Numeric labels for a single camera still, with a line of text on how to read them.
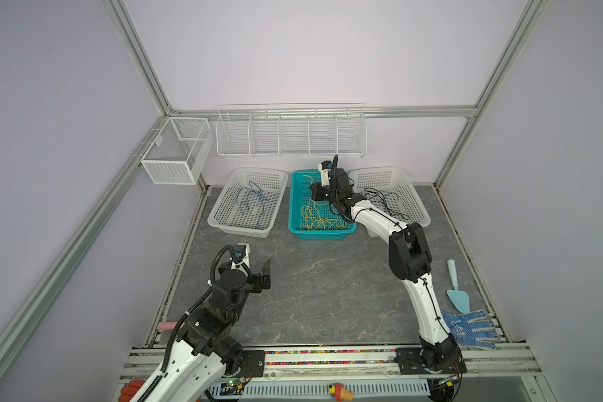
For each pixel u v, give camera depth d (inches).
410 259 23.7
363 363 29.7
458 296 34.2
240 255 24.0
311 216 41.7
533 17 27.8
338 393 26.3
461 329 31.0
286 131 40.0
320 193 35.1
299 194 45.2
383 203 45.1
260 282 26.5
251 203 45.1
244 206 44.2
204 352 19.0
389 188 47.1
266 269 26.2
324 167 35.0
